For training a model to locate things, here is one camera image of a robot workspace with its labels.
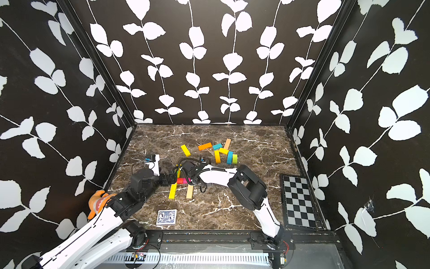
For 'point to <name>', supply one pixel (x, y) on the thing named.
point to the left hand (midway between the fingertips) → (171, 166)
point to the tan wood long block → (190, 191)
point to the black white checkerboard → (298, 203)
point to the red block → (180, 180)
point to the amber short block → (223, 151)
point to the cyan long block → (229, 158)
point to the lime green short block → (234, 158)
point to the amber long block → (217, 156)
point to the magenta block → (185, 180)
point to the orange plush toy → (98, 202)
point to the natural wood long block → (227, 142)
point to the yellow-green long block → (173, 191)
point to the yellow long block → (178, 173)
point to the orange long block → (205, 146)
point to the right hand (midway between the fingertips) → (198, 178)
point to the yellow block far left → (185, 150)
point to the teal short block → (218, 146)
